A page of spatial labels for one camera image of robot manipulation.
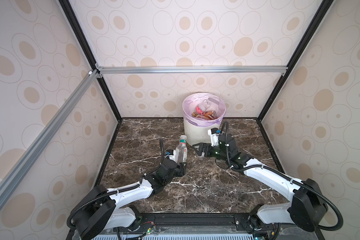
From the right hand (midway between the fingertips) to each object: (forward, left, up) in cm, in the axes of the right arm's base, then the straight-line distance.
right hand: (198, 146), depth 80 cm
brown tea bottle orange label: (+26, -8, -2) cm, 27 cm away
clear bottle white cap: (+3, +9, -8) cm, 12 cm away
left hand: (-5, +6, -8) cm, 11 cm away
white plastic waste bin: (+11, 0, -4) cm, 12 cm away
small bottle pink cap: (+29, -7, +5) cm, 30 cm away
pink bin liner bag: (+30, -6, -1) cm, 31 cm away
